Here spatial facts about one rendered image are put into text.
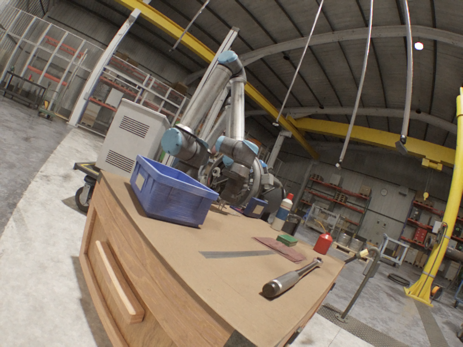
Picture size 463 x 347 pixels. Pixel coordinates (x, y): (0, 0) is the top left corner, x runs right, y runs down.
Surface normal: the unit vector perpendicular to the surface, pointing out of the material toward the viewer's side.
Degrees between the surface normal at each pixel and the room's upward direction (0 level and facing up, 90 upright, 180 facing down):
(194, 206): 90
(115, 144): 90
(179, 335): 90
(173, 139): 95
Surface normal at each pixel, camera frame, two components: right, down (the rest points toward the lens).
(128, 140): 0.20, 0.07
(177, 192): 0.58, 0.25
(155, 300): -0.59, -0.27
